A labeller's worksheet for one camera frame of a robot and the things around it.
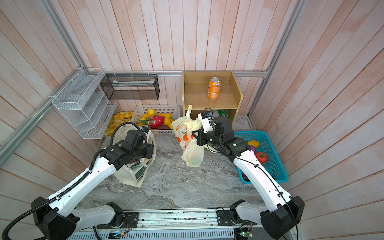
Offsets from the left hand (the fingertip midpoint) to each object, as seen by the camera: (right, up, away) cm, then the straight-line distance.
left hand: (151, 151), depth 77 cm
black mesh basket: (-22, +42, +28) cm, 55 cm away
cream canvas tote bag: (-8, -11, -3) cm, 14 cm away
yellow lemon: (-9, +25, +35) cm, 44 cm away
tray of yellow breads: (-34, +19, +34) cm, 52 cm away
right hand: (+22, +10, -5) cm, 24 cm away
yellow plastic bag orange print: (+17, +12, -5) cm, 21 cm away
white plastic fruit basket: (-19, +25, +35) cm, 47 cm away
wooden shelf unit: (+23, +34, +12) cm, 43 cm away
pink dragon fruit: (-6, +17, +29) cm, 34 cm away
